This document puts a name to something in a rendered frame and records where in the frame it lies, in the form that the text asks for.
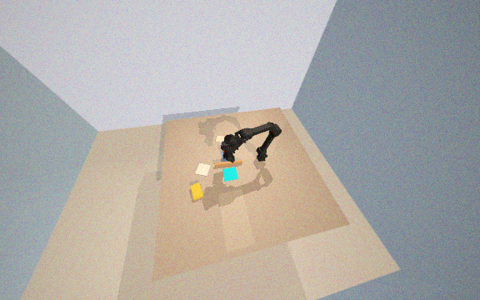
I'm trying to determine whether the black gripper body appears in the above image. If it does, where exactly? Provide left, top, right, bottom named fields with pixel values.
left=226, top=145, right=238, bottom=163

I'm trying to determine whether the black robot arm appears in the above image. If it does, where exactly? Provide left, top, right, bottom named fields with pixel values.
left=221, top=122, right=282, bottom=162

